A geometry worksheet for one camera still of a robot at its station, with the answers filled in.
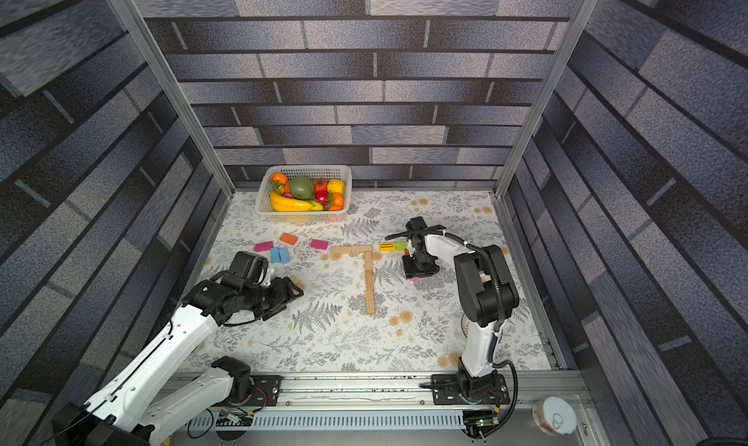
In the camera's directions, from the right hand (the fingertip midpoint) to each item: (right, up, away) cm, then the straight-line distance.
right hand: (413, 273), depth 96 cm
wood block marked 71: (-15, -3, -2) cm, 15 cm away
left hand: (-33, -2, -20) cm, 39 cm away
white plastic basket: (-28, +23, +13) cm, 39 cm away
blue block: (-45, +5, +5) cm, 46 cm away
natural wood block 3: (-14, -7, -8) cm, 18 cm away
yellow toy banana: (-48, +24, +8) cm, 54 cm away
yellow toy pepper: (-29, +31, +18) cm, 46 cm away
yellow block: (-9, +8, +6) cm, 13 cm away
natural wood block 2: (-18, +8, +5) cm, 20 cm away
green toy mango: (-42, +30, +12) cm, 53 cm away
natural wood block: (-25, +7, +6) cm, 27 cm away
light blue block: (-48, +5, +4) cm, 49 cm away
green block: (-4, +9, +4) cm, 10 cm away
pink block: (0, -1, -3) cm, 3 cm away
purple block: (-54, +8, +7) cm, 55 cm away
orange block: (-45, +11, +8) cm, 47 cm away
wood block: (-15, +4, +3) cm, 16 cm away
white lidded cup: (+29, -27, -31) cm, 50 cm away
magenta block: (-33, +9, +8) cm, 35 cm away
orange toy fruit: (-51, +35, +17) cm, 64 cm away
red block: (-3, +7, -2) cm, 8 cm away
